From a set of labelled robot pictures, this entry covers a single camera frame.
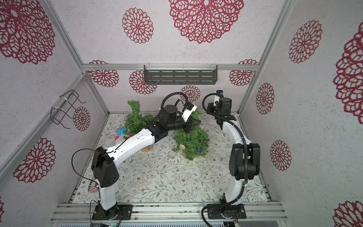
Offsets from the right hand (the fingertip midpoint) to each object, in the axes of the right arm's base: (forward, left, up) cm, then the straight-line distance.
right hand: (209, 100), depth 89 cm
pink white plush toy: (-12, +62, -19) cm, 66 cm away
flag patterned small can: (-48, +67, -23) cm, 86 cm away
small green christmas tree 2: (-28, +10, -5) cm, 30 cm away
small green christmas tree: (-20, +42, +3) cm, 47 cm away
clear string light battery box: (-24, +25, -28) cm, 44 cm away
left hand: (-20, +8, +3) cm, 22 cm away
